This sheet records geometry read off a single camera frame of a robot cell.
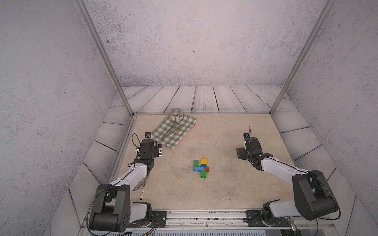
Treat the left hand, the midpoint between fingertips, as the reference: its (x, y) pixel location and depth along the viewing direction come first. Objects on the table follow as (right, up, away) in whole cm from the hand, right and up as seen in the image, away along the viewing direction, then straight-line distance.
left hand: (152, 145), depth 91 cm
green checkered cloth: (+8, +7, +17) cm, 20 cm away
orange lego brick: (+33, -14, -2) cm, 36 cm away
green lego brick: (+27, -12, +3) cm, 29 cm away
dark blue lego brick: (+32, -13, 0) cm, 34 cm away
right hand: (+59, -2, +1) cm, 59 cm away
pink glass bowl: (-5, -21, -6) cm, 23 cm away
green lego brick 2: (+31, -17, -2) cm, 35 cm away
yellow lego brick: (+31, -10, +1) cm, 33 cm away
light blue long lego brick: (+28, -14, -2) cm, 31 cm away
